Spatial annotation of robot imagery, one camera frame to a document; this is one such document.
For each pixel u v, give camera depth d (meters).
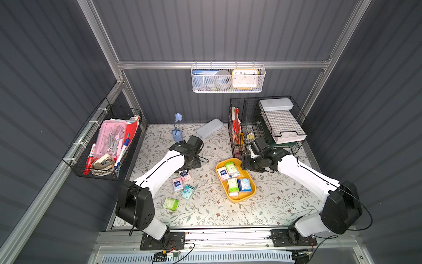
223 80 0.91
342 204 0.42
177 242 0.74
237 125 1.11
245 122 1.20
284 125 0.92
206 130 1.16
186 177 0.91
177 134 1.05
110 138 0.72
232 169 0.91
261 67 0.89
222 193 0.88
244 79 0.88
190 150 0.66
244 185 0.85
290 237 0.66
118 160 0.65
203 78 0.83
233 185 0.86
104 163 0.64
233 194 0.85
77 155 0.61
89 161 0.65
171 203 0.82
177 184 0.89
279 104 1.00
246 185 0.85
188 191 0.87
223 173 0.89
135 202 0.43
